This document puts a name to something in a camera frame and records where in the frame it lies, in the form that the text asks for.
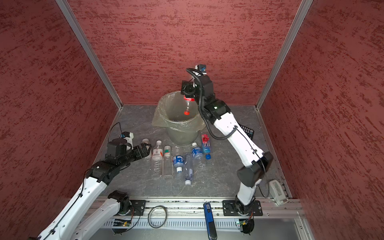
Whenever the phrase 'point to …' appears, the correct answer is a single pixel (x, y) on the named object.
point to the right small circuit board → (243, 222)
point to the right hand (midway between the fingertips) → (191, 85)
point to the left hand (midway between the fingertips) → (144, 151)
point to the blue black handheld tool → (209, 221)
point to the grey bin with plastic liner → (181, 129)
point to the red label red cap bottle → (188, 102)
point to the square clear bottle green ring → (167, 163)
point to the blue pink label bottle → (206, 146)
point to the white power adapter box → (277, 192)
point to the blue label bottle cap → (197, 153)
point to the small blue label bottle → (178, 162)
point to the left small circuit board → (119, 222)
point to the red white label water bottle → (157, 156)
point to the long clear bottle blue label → (188, 168)
